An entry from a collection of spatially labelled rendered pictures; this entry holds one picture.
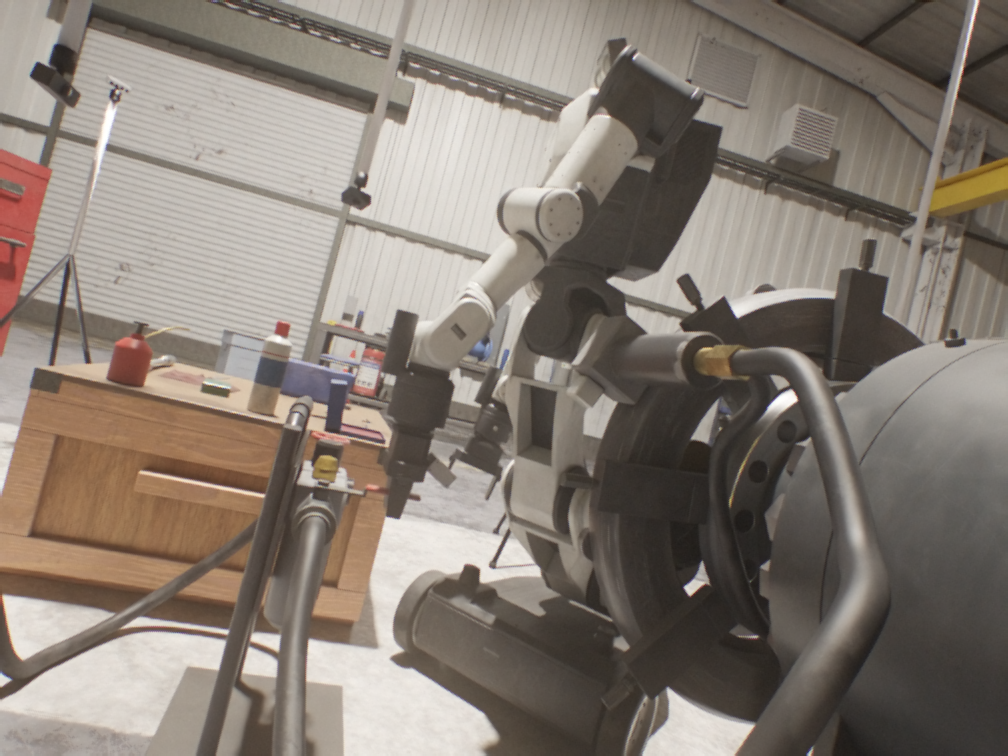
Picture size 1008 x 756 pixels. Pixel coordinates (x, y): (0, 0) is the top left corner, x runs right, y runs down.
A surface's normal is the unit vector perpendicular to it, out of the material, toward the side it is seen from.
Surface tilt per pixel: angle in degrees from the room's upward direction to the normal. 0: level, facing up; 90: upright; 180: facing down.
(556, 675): 90
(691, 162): 92
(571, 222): 98
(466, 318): 90
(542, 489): 105
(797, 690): 62
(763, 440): 90
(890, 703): 115
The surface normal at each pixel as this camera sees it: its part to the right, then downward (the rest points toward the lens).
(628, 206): 0.03, 0.22
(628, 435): -0.62, -0.30
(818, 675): -0.30, -0.53
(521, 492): -0.59, 0.10
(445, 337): 0.37, 0.07
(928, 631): -0.96, -0.11
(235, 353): 0.60, 0.14
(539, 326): -0.55, -0.12
